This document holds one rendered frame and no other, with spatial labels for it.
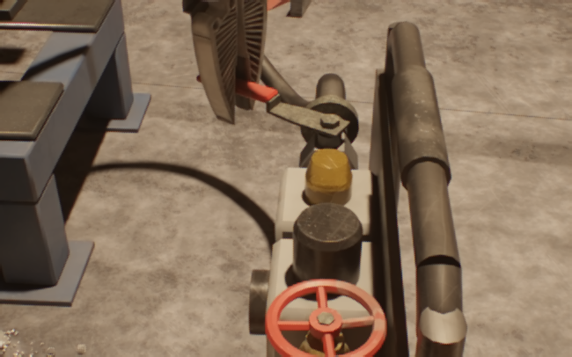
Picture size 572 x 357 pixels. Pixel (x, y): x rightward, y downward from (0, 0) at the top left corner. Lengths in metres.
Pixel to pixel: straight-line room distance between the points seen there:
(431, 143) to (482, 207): 0.92
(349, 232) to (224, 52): 0.24
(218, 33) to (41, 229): 0.57
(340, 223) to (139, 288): 0.74
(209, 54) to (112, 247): 0.68
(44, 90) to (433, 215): 0.88
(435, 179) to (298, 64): 1.36
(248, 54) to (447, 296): 0.39
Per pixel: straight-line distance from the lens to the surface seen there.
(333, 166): 0.62
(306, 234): 0.54
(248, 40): 0.77
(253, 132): 1.59
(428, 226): 0.46
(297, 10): 2.06
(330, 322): 0.48
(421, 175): 0.50
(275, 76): 1.24
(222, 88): 0.73
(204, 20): 0.70
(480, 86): 1.80
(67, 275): 1.29
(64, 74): 1.32
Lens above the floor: 0.85
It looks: 36 degrees down
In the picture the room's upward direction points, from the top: straight up
